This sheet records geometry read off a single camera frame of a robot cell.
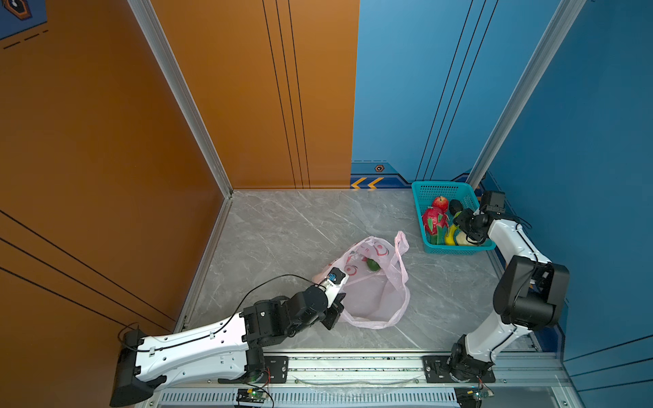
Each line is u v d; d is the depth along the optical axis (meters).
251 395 0.71
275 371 0.73
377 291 0.90
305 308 0.48
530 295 0.47
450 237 1.00
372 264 0.89
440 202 1.09
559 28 0.72
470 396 0.70
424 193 1.12
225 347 0.46
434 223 0.98
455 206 1.10
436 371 0.72
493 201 0.72
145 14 0.70
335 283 0.58
